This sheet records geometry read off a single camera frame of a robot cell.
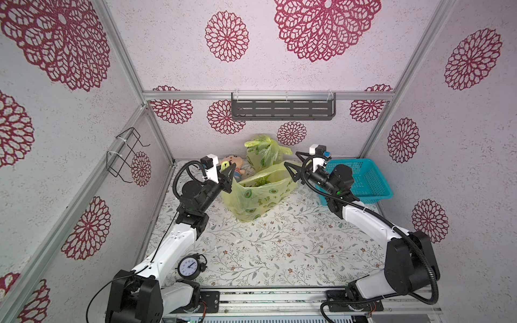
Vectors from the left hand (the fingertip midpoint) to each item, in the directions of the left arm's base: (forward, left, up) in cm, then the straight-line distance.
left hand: (233, 164), depth 73 cm
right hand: (+2, -21, +1) cm, 21 cm away
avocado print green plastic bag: (+20, -11, -13) cm, 27 cm away
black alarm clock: (-28, +18, -30) cm, 45 cm away
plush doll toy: (+21, +2, -28) cm, 35 cm away
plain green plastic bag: (-5, -6, -15) cm, 17 cm away
